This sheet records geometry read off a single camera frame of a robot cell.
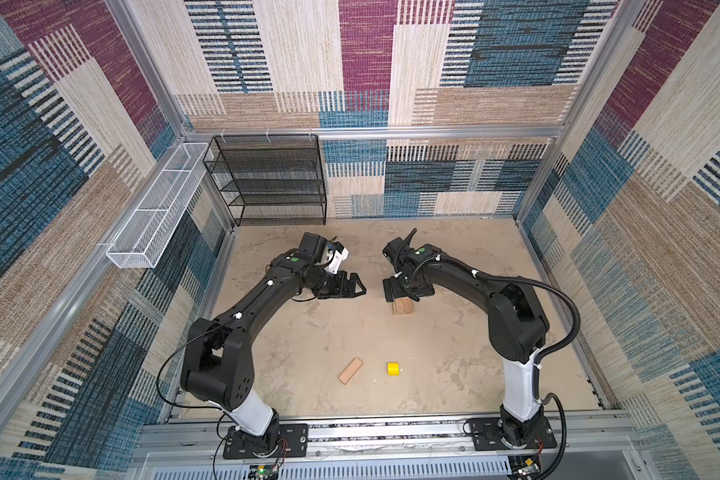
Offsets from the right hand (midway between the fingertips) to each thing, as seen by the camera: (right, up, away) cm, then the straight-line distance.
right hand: (406, 296), depth 92 cm
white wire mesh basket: (-65, +18, -20) cm, 71 cm away
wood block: (-2, -3, 0) cm, 4 cm away
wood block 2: (0, -3, 0) cm, 3 cm away
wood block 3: (-17, -19, -8) cm, 27 cm away
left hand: (-16, +4, -8) cm, 18 cm away
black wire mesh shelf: (-46, +39, +17) cm, 63 cm away
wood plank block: (-2, +1, -14) cm, 14 cm away
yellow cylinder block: (-5, -18, -9) cm, 21 cm away
